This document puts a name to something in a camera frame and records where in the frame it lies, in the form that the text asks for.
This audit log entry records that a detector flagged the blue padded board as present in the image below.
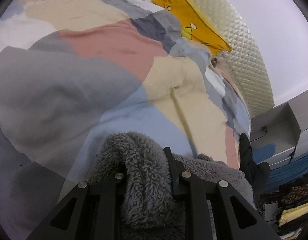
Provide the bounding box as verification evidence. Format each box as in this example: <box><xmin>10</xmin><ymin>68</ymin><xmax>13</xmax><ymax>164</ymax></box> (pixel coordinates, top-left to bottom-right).
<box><xmin>252</xmin><ymin>143</ymin><xmax>276</xmax><ymax>161</ymax></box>

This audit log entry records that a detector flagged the blue curtain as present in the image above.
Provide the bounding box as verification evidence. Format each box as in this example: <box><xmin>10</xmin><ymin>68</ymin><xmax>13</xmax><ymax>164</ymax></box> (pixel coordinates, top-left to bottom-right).
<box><xmin>265</xmin><ymin>152</ymin><xmax>308</xmax><ymax>191</ymax></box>

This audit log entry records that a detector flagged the patchwork pastel duvet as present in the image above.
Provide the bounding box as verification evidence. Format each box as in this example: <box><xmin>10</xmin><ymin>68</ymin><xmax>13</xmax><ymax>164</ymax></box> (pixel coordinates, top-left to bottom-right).
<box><xmin>0</xmin><ymin>0</ymin><xmax>252</xmax><ymax>240</ymax></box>

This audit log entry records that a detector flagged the dark patterned cloth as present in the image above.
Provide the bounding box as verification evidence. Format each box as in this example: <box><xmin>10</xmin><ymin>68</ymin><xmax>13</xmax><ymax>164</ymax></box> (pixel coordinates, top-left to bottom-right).
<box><xmin>259</xmin><ymin>176</ymin><xmax>308</xmax><ymax>207</ymax></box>

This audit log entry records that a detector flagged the cream quilted headboard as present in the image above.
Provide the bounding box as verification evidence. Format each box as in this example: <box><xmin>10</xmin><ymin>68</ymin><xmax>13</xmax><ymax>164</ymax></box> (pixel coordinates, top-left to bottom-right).
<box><xmin>139</xmin><ymin>0</ymin><xmax>275</xmax><ymax>118</ymax></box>

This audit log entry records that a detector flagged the grey fleece zip jacket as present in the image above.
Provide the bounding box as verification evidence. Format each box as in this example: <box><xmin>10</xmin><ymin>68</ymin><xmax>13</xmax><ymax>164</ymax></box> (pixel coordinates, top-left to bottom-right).
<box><xmin>85</xmin><ymin>131</ymin><xmax>255</xmax><ymax>240</ymax></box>

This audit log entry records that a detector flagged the grey white wardrobe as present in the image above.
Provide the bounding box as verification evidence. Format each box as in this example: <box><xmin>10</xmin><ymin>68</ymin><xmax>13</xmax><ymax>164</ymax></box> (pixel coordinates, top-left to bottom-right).
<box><xmin>250</xmin><ymin>87</ymin><xmax>308</xmax><ymax>167</ymax></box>

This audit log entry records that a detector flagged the black garment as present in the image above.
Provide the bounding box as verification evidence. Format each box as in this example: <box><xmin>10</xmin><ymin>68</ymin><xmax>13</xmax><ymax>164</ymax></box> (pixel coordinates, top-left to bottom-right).
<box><xmin>239</xmin><ymin>132</ymin><xmax>270</xmax><ymax>202</ymax></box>

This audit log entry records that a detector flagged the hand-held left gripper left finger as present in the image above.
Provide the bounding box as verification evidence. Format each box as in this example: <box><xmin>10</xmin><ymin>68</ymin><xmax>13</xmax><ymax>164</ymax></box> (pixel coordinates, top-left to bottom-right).
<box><xmin>26</xmin><ymin>172</ymin><xmax>127</xmax><ymax>240</ymax></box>

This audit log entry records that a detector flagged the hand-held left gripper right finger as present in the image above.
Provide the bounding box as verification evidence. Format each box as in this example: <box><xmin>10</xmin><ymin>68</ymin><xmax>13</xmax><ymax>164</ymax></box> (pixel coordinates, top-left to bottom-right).
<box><xmin>163</xmin><ymin>147</ymin><xmax>282</xmax><ymax>240</ymax></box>

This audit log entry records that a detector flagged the patchwork pillow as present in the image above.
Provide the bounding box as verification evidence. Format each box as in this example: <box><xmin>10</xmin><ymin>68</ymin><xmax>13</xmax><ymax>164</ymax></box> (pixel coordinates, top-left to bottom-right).
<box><xmin>208</xmin><ymin>57</ymin><xmax>247</xmax><ymax>108</ymax></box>

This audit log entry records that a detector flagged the yellow folded cloth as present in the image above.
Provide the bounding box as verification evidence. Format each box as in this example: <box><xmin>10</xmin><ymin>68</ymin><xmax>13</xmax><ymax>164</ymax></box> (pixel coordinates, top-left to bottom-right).
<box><xmin>278</xmin><ymin>202</ymin><xmax>308</xmax><ymax>228</ymax></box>

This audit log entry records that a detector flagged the yellow crown print pillow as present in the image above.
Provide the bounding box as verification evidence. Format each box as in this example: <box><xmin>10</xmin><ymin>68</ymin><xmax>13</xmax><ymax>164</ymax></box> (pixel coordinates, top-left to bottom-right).
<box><xmin>150</xmin><ymin>0</ymin><xmax>232</xmax><ymax>56</ymax></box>

